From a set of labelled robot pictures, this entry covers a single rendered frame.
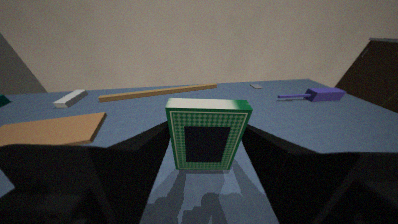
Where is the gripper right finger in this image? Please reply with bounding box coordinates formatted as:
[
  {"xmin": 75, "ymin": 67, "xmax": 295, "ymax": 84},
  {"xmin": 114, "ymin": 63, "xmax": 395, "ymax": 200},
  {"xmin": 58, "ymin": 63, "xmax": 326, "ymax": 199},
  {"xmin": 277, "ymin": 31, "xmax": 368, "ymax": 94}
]
[{"xmin": 241, "ymin": 124, "xmax": 398, "ymax": 224}]

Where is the tan flat bar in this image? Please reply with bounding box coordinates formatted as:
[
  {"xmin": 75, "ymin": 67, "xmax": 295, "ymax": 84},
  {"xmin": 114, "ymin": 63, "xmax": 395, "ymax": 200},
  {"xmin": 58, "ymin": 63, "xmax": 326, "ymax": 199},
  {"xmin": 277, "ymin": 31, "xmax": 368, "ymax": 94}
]
[{"xmin": 98, "ymin": 83, "xmax": 217, "ymax": 103}]

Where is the tan flat board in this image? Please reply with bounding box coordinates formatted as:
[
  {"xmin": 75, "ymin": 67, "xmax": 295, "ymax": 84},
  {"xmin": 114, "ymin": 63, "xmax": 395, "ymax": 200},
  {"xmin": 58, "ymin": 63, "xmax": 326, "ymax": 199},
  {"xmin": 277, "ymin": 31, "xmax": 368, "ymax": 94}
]
[{"xmin": 0, "ymin": 112, "xmax": 107, "ymax": 146}]

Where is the grey flat block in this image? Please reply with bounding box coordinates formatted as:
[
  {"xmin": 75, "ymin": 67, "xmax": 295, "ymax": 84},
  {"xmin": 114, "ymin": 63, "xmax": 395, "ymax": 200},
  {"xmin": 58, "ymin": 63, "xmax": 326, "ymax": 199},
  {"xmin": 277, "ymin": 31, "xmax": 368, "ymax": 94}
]
[{"xmin": 53, "ymin": 90, "xmax": 88, "ymax": 108}]

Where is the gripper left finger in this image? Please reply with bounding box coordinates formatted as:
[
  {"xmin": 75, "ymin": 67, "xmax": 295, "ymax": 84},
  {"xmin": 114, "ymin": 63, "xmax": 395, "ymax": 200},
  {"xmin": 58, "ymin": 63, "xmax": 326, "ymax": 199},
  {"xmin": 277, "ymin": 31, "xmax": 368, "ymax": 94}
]
[{"xmin": 0, "ymin": 121, "xmax": 170, "ymax": 224}]

